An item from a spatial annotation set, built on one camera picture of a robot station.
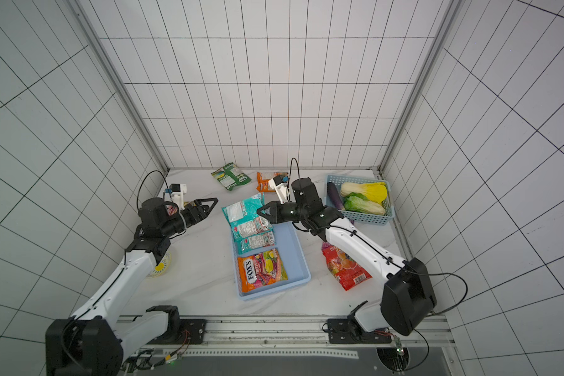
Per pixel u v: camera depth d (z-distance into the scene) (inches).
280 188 27.1
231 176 44.9
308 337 28.6
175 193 27.9
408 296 16.0
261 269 32.9
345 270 32.0
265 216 28.0
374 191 39.3
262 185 43.4
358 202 38.3
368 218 37.3
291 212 25.5
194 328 28.6
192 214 26.9
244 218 29.3
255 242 35.4
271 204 27.3
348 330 25.8
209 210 28.4
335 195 42.0
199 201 27.6
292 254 35.4
